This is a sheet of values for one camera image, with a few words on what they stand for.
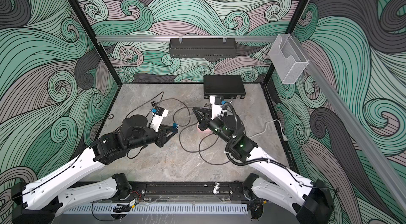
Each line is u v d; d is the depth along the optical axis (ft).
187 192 2.45
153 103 3.51
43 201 1.30
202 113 2.00
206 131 3.01
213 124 1.94
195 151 2.82
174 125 2.15
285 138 3.12
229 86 3.67
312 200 1.25
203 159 2.74
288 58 2.60
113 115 3.31
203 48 3.13
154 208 2.29
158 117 1.87
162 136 1.81
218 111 1.91
